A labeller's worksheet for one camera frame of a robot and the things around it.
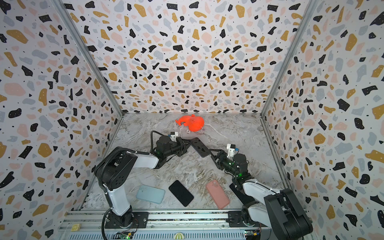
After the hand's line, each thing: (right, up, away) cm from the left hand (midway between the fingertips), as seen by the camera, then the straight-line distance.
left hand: (194, 139), depth 86 cm
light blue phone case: (-24, -31, -3) cm, 39 cm away
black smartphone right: (+27, -32, -5) cm, 42 cm away
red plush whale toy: (0, +10, +20) cm, 22 cm away
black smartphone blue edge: (+3, -5, +4) cm, 7 cm away
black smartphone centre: (-6, -30, -5) cm, 31 cm away
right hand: (+7, -6, -6) cm, 12 cm away
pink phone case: (+14, -31, -2) cm, 34 cm away
